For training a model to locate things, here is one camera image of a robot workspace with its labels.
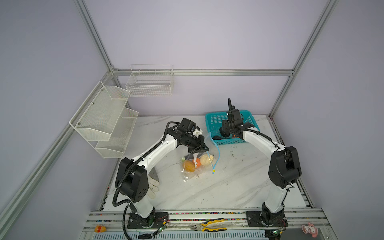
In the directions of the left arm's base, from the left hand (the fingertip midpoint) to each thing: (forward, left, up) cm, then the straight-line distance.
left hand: (208, 150), depth 77 cm
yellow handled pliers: (-32, +4, -19) cm, 37 cm away
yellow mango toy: (-2, +10, -15) cm, 18 cm away
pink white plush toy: (-33, -47, -16) cm, 60 cm away
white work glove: (-14, +30, -18) cm, 38 cm away
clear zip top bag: (-3, +6, -12) cm, 13 cm away
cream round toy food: (-2, +1, -6) cm, 7 cm away
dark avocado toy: (+19, -8, -15) cm, 26 cm away
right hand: (+23, -14, -2) cm, 27 cm away
